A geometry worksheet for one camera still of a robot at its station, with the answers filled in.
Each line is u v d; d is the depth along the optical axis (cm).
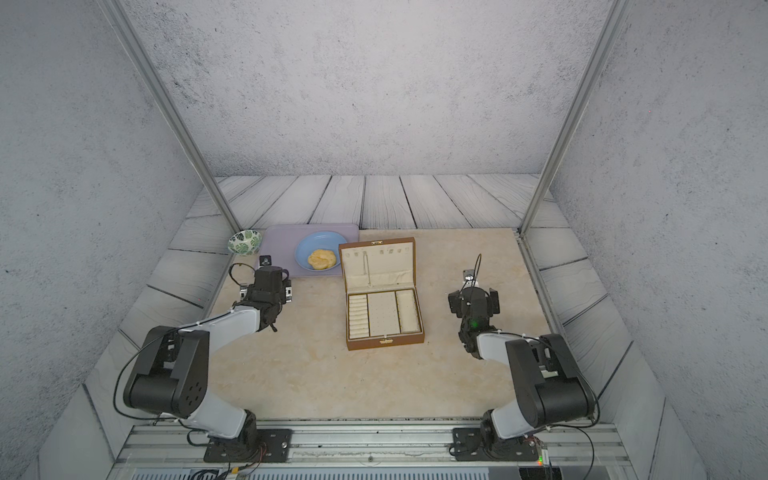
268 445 73
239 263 72
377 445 74
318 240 115
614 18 71
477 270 79
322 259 108
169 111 87
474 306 71
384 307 93
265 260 82
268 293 73
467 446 72
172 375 45
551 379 45
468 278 80
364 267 94
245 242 115
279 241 117
